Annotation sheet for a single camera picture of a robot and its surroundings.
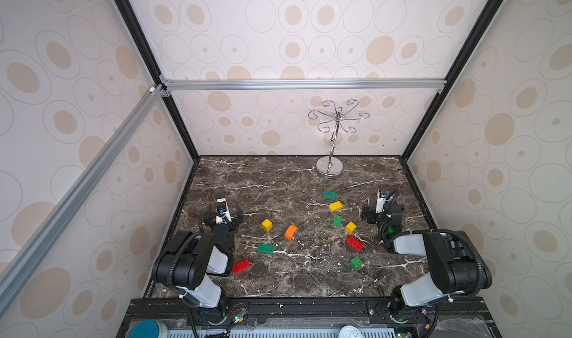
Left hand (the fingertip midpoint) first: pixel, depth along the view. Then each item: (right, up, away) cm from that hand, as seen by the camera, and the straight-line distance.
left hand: (230, 200), depth 87 cm
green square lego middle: (+43, -9, +6) cm, 44 cm away
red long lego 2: (+49, -17, +1) cm, 52 cm away
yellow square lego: (+14, -11, +5) cm, 18 cm away
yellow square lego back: (+44, -4, +13) cm, 46 cm away
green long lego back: (+42, +1, +17) cm, 45 cm away
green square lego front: (+48, -22, -5) cm, 53 cm away
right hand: (+64, -3, +8) cm, 65 cm away
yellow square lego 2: (+48, -11, +4) cm, 49 cm away
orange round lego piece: (+23, -13, +3) cm, 27 cm away
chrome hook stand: (+45, +15, +27) cm, 54 cm away
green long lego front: (+14, -19, +1) cm, 24 cm away
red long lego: (+5, -24, -5) cm, 25 cm away
